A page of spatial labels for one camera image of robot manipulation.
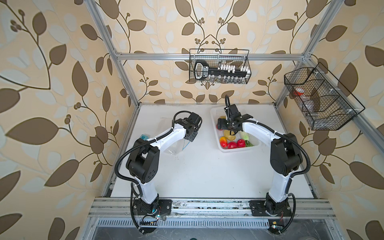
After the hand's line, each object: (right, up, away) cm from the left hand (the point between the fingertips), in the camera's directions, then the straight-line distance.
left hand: (189, 132), depth 91 cm
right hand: (+22, +4, +4) cm, 23 cm away
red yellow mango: (+21, -7, +3) cm, 23 cm away
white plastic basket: (+19, +13, +15) cm, 27 cm away
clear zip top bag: (-8, -10, +5) cm, 14 cm away
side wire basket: (+69, +15, -18) cm, 73 cm away
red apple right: (+33, -7, +2) cm, 33 cm away
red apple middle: (+27, -8, 0) cm, 28 cm away
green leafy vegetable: (+37, -8, +1) cm, 38 cm away
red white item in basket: (+61, +23, -10) cm, 66 cm away
